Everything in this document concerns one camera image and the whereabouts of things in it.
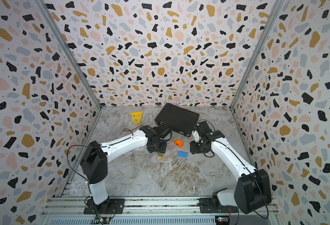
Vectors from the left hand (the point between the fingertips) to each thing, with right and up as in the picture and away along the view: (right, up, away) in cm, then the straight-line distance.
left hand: (163, 149), depth 85 cm
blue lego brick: (+12, -5, +7) cm, 15 cm away
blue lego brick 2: (-9, -5, +9) cm, 14 cm away
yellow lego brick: (-3, -6, +7) cm, 10 cm away
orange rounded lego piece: (+10, +2, +12) cm, 15 cm away
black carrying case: (+12, +18, +24) cm, 32 cm away
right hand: (+18, +1, -2) cm, 19 cm away
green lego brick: (-2, -5, +8) cm, 10 cm away
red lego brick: (-4, -5, +7) cm, 10 cm away
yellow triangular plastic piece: (-24, +20, +29) cm, 42 cm away
